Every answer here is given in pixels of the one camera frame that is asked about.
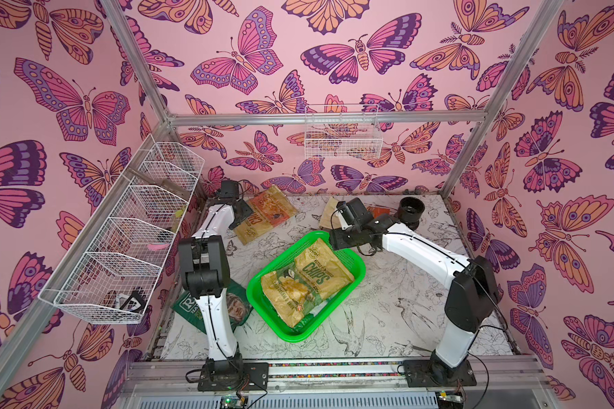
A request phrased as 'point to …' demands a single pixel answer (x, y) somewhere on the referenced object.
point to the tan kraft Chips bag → (326, 271)
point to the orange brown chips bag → (269, 208)
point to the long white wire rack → (116, 278)
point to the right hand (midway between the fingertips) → (333, 240)
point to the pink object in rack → (158, 246)
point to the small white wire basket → (340, 141)
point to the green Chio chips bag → (293, 309)
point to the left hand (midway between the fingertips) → (248, 210)
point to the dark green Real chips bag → (238, 301)
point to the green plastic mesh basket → (352, 265)
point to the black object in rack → (135, 302)
